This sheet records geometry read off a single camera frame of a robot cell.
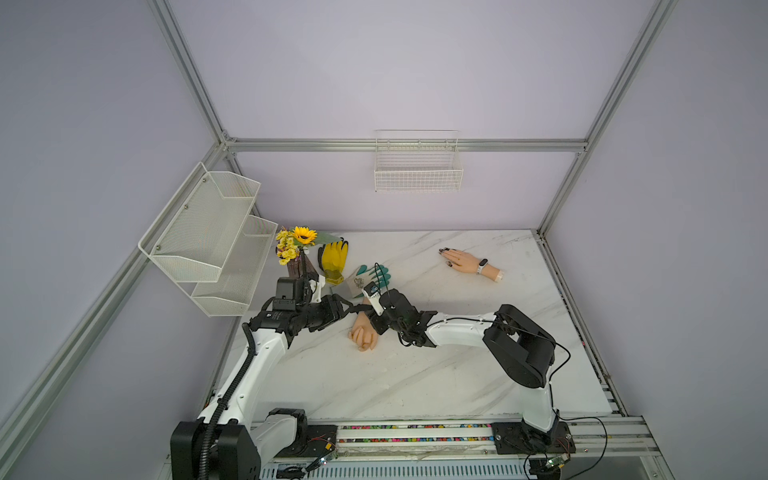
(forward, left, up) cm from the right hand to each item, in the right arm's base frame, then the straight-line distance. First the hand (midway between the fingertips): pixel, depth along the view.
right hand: (375, 309), depth 93 cm
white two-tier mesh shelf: (+12, +47, +20) cm, 52 cm away
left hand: (-7, +7, +10) cm, 15 cm away
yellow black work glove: (+24, +17, -3) cm, 29 cm away
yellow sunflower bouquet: (+9, +23, +22) cm, 33 cm away
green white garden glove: (+15, 0, -2) cm, 16 cm away
